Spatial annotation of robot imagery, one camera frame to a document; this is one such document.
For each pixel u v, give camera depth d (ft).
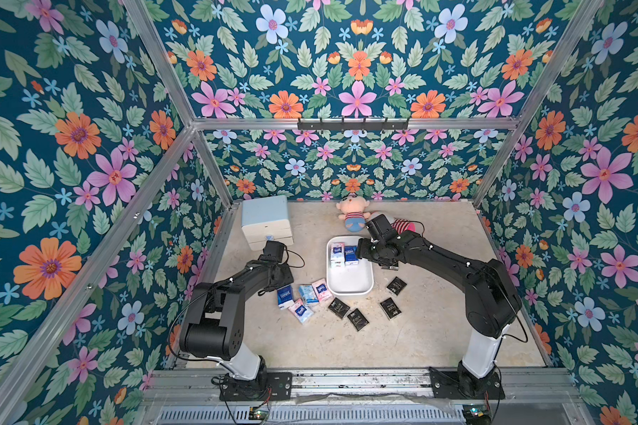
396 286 2.99
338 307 2.83
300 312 2.80
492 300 1.57
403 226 3.32
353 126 3.06
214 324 1.51
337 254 3.14
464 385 2.14
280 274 2.79
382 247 2.30
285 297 2.83
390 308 2.83
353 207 3.63
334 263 3.15
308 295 2.90
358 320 2.75
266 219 3.07
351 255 3.19
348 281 3.18
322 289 2.97
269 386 2.40
